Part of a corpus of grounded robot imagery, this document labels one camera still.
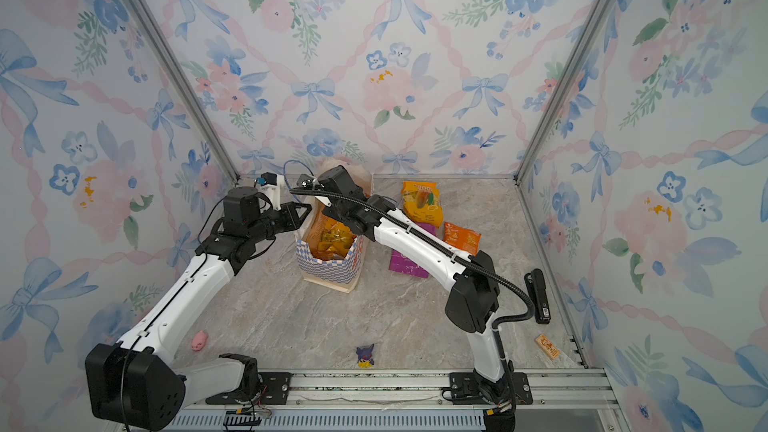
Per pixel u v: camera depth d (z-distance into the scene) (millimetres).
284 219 689
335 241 924
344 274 758
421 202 1032
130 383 382
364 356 750
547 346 799
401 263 928
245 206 589
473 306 540
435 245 505
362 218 564
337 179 578
